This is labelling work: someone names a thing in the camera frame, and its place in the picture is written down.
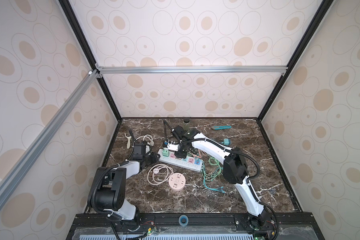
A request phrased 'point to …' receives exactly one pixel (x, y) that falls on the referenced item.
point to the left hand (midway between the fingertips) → (161, 153)
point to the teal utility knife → (221, 127)
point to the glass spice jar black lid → (186, 120)
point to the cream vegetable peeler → (128, 143)
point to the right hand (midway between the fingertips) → (178, 152)
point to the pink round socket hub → (177, 181)
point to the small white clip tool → (272, 190)
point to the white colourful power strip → (192, 163)
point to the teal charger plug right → (226, 142)
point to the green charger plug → (165, 152)
